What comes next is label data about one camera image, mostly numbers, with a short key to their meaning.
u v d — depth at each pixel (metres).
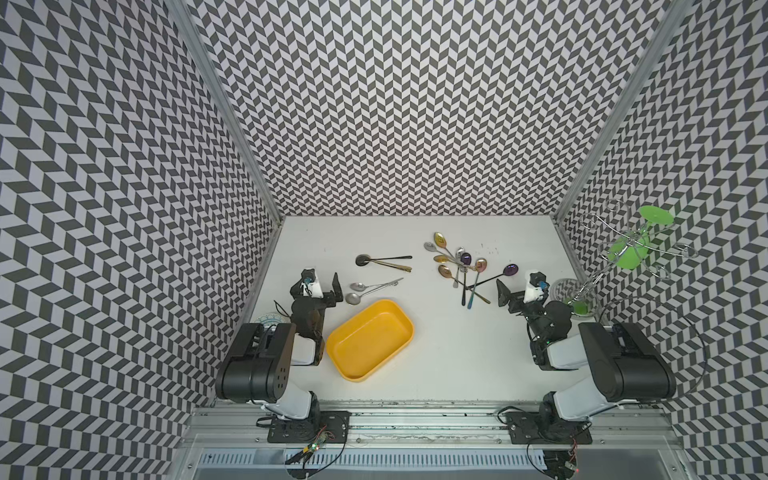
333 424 0.75
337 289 0.85
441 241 1.12
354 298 0.96
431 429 0.76
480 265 1.02
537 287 0.75
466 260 1.04
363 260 1.06
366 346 0.88
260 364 0.45
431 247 1.11
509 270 0.99
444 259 1.07
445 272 1.03
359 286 0.99
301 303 0.71
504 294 0.83
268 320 0.88
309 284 0.75
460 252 1.05
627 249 0.71
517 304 0.80
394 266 1.12
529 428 0.75
